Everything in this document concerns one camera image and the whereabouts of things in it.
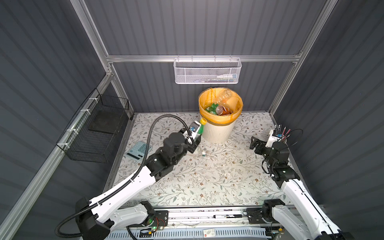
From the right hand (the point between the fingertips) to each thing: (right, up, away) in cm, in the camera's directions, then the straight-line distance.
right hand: (262, 140), depth 79 cm
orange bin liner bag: (-26, +28, +18) cm, 42 cm away
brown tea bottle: (-20, +17, +8) cm, 27 cm away
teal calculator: (-73, -9, +17) cm, 76 cm away
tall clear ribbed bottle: (-18, +26, +11) cm, 33 cm away
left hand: (-36, +6, -11) cm, 38 cm away
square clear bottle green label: (-30, -10, +16) cm, 35 cm away
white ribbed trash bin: (-22, +3, +14) cm, 26 cm away
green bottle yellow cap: (-25, +19, +16) cm, 35 cm away
